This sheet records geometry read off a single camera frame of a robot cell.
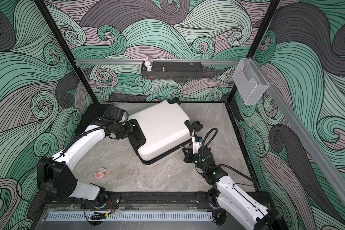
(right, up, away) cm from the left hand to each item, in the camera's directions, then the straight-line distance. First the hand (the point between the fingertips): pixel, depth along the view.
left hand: (134, 130), depth 83 cm
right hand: (+28, -11, -2) cm, 30 cm away
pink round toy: (-19, -25, -3) cm, 31 cm away
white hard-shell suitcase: (+15, +1, -3) cm, 16 cm away
